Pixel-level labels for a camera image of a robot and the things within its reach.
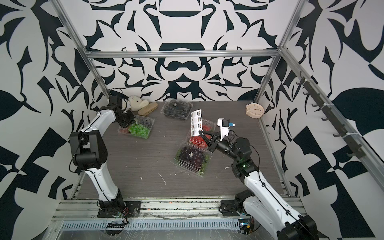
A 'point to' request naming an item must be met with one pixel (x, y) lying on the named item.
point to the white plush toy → (136, 103)
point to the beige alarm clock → (254, 110)
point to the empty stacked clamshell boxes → (179, 109)
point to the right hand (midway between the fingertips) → (200, 132)
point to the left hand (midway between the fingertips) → (134, 117)
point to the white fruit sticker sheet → (196, 122)
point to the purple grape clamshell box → (193, 159)
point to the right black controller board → (246, 225)
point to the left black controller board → (114, 229)
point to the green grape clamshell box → (141, 127)
